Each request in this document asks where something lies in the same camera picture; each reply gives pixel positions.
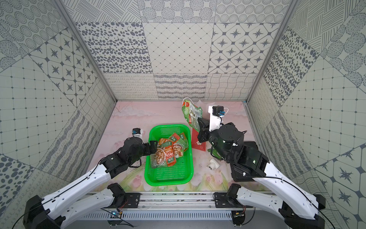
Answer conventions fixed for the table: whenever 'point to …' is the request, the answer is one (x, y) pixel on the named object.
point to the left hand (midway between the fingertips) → (151, 140)
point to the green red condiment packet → (180, 140)
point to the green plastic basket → (182, 171)
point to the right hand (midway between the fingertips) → (199, 120)
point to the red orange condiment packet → (168, 150)
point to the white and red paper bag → (196, 143)
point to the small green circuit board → (118, 213)
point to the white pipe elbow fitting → (213, 164)
